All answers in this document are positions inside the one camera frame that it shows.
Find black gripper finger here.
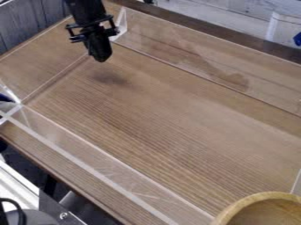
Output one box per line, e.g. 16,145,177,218
83,26,112,62

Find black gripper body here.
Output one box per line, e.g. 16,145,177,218
64,18,120,43

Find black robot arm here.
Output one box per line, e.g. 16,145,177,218
64,0,120,62

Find brown wooden bowl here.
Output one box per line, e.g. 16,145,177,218
210,192,301,225

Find white container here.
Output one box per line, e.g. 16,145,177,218
266,11,301,48

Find blue object at right edge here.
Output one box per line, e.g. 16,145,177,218
293,32,301,47

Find clear acrylic corner bracket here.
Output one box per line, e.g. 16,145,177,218
110,7,127,41

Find clear acrylic tray wall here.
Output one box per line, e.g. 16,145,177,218
0,3,301,225

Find grey metal bracket with screw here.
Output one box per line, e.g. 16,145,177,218
39,191,87,225

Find black cable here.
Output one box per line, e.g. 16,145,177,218
0,197,28,225

